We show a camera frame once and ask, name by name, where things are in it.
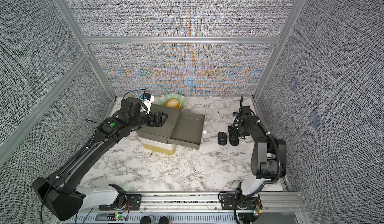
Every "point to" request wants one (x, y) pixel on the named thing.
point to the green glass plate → (181, 98)
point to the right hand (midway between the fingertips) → (237, 129)
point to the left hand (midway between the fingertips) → (163, 113)
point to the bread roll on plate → (173, 103)
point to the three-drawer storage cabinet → (155, 138)
